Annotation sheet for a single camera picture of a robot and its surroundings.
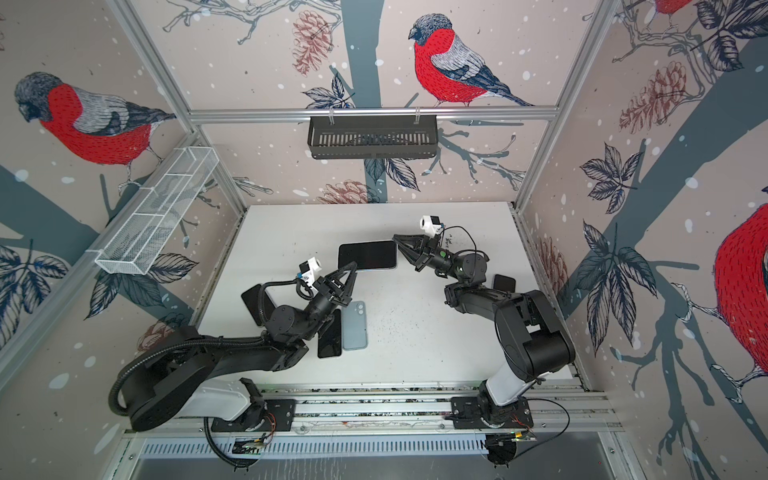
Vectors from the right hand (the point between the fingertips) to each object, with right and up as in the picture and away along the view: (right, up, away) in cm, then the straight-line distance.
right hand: (392, 249), depth 70 cm
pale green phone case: (-12, -24, +19) cm, 33 cm away
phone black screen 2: (-46, -17, +25) cm, 55 cm away
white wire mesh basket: (-62, +4, +3) cm, 63 cm away
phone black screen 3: (+36, -13, +25) cm, 46 cm away
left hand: (-8, -5, -4) cm, 10 cm away
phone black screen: (-6, -1, -1) cm, 6 cm away
